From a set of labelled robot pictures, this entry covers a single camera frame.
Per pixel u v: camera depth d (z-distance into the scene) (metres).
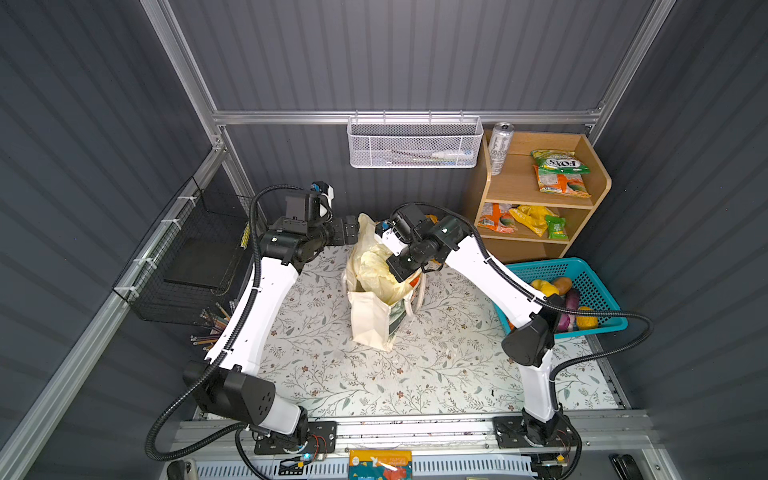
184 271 0.71
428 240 0.55
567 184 0.83
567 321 0.88
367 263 0.69
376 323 0.82
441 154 0.91
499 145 0.83
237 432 0.47
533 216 0.96
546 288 0.92
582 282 0.96
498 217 0.96
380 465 0.70
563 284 0.96
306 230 0.55
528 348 0.55
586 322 0.89
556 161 0.87
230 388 0.39
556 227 0.94
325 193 0.64
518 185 0.90
